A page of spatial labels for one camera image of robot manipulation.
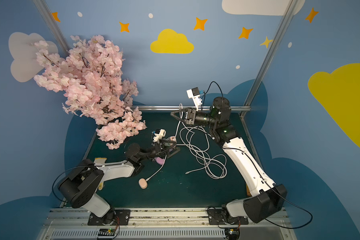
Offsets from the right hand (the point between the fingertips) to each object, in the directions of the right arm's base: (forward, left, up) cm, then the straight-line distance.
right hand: (174, 113), depth 59 cm
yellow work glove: (0, +51, -46) cm, 69 cm away
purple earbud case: (-3, +10, -36) cm, 37 cm away
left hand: (-5, -2, -16) cm, 17 cm away
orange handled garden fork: (-15, -41, -44) cm, 62 cm away
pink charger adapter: (-2, +1, -14) cm, 14 cm away
